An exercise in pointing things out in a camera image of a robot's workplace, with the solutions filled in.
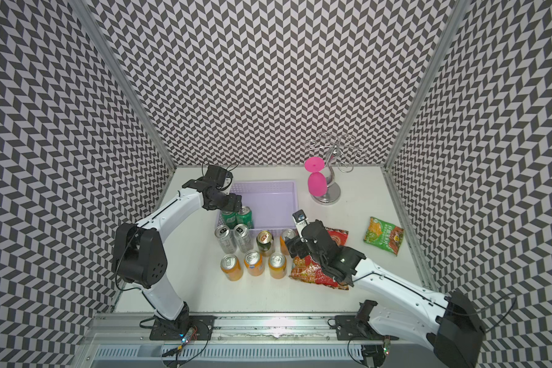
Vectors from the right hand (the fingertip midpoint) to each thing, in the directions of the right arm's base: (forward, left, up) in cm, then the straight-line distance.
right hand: (300, 234), depth 79 cm
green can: (+10, +28, -7) cm, 30 cm away
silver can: (0, +26, -2) cm, 26 cm away
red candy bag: (-8, -2, -11) cm, 14 cm away
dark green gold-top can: (0, +13, -4) cm, 14 cm away
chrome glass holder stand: (+25, -16, +17) cm, 34 cm away
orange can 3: (-8, +16, -5) cm, 18 cm away
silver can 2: (0, +20, -3) cm, 20 cm away
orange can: (+2, +4, -3) cm, 6 cm away
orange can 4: (-8, +8, -7) cm, 13 cm away
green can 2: (+10, +21, -4) cm, 24 cm away
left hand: (+15, +27, -4) cm, 31 cm away
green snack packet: (+6, -34, -12) cm, 37 cm away
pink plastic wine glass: (+21, -7, +3) cm, 23 cm away
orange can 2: (-9, +24, -5) cm, 26 cm away
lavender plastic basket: (+22, +12, -14) cm, 29 cm away
